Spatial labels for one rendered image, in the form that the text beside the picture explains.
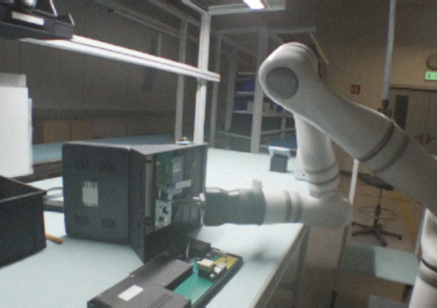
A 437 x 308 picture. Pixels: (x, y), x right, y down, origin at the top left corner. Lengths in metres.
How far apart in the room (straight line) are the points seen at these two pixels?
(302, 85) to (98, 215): 0.47
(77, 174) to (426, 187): 0.65
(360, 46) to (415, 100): 1.65
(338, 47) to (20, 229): 7.01
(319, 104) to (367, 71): 6.63
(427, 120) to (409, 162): 6.70
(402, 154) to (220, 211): 0.34
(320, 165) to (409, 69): 6.65
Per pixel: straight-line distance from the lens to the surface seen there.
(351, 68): 7.14
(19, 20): 0.80
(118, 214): 0.64
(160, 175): 0.58
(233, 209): 0.59
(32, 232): 0.65
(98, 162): 0.63
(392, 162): 0.55
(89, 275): 0.57
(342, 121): 0.51
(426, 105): 7.25
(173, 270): 0.52
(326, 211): 0.64
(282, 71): 0.49
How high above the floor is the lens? 1.29
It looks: 9 degrees down
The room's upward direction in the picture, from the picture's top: 4 degrees clockwise
